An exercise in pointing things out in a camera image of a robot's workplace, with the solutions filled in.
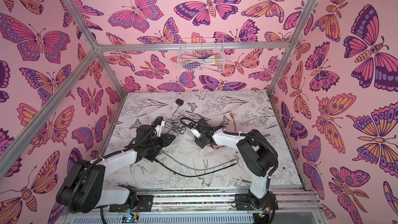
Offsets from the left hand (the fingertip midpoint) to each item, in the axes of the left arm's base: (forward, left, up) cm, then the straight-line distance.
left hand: (174, 135), depth 87 cm
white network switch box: (+2, -8, 0) cm, 8 cm away
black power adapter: (+32, +1, -8) cm, 33 cm away
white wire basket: (+43, -15, +24) cm, 51 cm away
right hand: (+3, -14, -7) cm, 16 cm away
